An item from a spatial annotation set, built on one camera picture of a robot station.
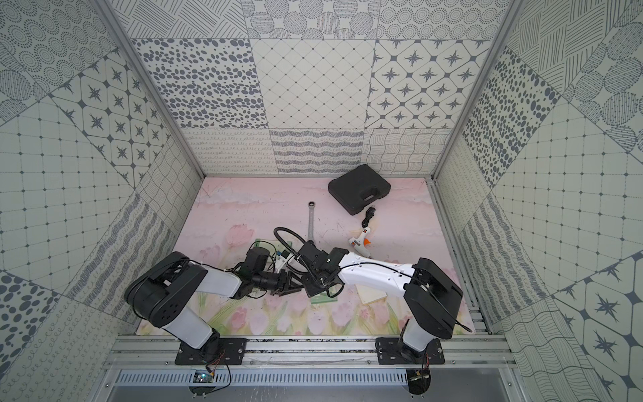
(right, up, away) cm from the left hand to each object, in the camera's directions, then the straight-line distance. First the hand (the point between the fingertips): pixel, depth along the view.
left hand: (307, 293), depth 81 cm
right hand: (+3, +2, 0) cm, 3 cm away
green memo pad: (-11, +17, -3) cm, 20 cm away
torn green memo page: (+5, -3, +2) cm, 6 cm away
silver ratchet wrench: (-1, +28, +29) cm, 40 cm away
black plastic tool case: (+20, +36, +30) cm, 51 cm away
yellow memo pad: (+21, -2, +4) cm, 22 cm away
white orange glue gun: (+20, +14, +15) cm, 29 cm away
